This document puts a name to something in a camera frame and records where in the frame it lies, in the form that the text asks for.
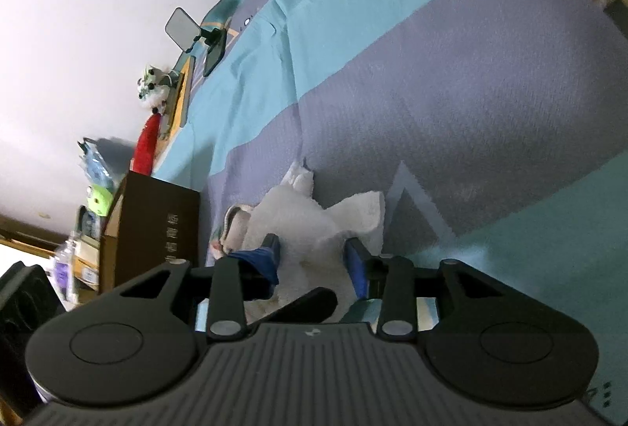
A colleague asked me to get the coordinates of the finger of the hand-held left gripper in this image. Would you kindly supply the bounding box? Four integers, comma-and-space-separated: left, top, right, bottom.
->
255, 287, 339, 325

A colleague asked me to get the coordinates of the yellow book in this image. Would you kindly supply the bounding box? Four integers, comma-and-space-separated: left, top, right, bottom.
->
159, 56, 197, 142

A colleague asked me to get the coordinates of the wooden rail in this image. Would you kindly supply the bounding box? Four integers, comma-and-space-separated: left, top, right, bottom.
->
0, 214, 69, 260

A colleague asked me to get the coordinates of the cardboard carton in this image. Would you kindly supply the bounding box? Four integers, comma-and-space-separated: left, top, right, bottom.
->
73, 237, 103, 294

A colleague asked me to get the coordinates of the red plush toy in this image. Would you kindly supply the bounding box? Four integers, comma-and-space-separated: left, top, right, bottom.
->
133, 112, 162, 176

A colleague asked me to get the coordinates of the blue plush packet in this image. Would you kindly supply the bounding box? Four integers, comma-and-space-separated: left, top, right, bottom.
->
76, 138, 116, 186

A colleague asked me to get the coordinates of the grey panel on black stand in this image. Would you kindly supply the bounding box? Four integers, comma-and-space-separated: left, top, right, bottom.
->
164, 7, 230, 78

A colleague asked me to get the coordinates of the patterned sock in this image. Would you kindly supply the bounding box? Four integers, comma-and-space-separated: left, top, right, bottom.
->
208, 204, 256, 260

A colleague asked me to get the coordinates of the clear plastic bottle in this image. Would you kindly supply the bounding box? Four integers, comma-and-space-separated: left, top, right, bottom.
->
51, 232, 79, 304

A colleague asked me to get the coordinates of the blue purple printed blanket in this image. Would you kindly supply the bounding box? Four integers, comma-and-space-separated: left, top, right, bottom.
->
147, 0, 628, 426

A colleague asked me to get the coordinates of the green frog plush toy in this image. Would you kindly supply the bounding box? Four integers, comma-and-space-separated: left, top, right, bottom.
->
86, 185, 113, 216

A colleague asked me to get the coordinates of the brown cardboard box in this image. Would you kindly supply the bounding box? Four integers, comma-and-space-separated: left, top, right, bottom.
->
98, 171, 201, 294

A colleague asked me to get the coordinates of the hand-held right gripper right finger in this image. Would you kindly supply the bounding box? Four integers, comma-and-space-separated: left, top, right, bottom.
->
345, 237, 506, 341

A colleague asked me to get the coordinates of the white panda plush toy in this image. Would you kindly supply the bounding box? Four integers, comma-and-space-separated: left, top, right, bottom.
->
137, 66, 175, 112

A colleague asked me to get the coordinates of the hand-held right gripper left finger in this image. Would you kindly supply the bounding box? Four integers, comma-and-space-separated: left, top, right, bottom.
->
118, 234, 281, 341

